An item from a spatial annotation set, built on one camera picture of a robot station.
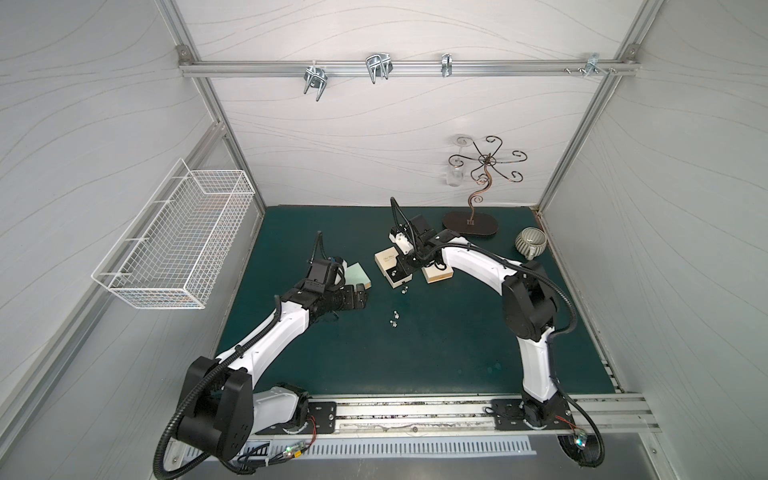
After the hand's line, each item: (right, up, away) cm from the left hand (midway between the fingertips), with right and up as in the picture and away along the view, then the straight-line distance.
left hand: (355, 296), depth 85 cm
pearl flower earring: (+12, -7, +6) cm, 15 cm away
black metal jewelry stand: (+41, +23, +30) cm, 56 cm away
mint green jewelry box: (-2, +5, +13) cm, 14 cm away
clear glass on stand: (+33, +41, +17) cm, 55 cm away
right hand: (+14, +9, +9) cm, 19 cm away
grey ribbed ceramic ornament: (+62, +15, +22) cm, 67 cm away
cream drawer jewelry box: (+24, +5, +11) cm, 27 cm away
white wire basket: (-38, +16, -15) cm, 44 cm away
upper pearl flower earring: (+15, -1, +11) cm, 19 cm away
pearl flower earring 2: (+11, -10, +5) cm, 16 cm away
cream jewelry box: (+9, +8, +15) cm, 19 cm away
